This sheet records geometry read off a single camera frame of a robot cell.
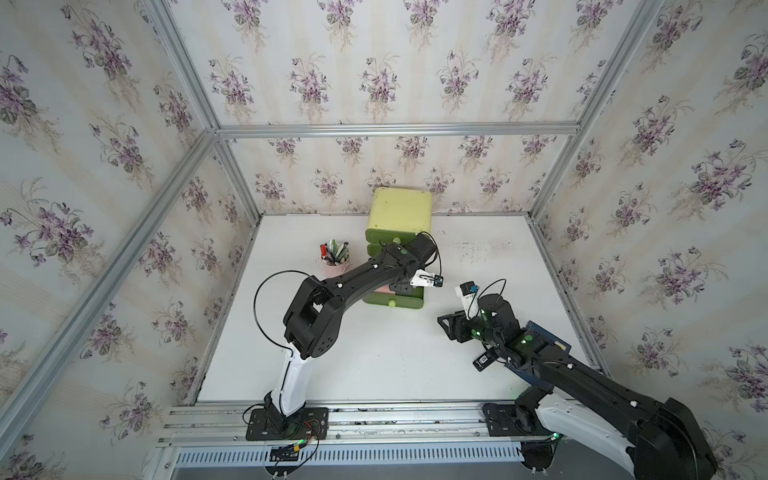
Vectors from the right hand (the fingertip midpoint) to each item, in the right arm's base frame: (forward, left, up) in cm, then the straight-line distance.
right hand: (450, 317), depth 82 cm
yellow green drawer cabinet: (+28, +15, +12) cm, 34 cm away
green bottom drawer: (+7, +15, -5) cm, 17 cm away
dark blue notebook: (-2, -32, -10) cm, 33 cm away
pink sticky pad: (+6, +19, +5) cm, 20 cm away
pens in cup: (+22, +36, 0) cm, 42 cm away
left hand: (+14, +13, 0) cm, 19 cm away
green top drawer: (+21, +18, +10) cm, 29 cm away
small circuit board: (-31, +42, -11) cm, 53 cm away
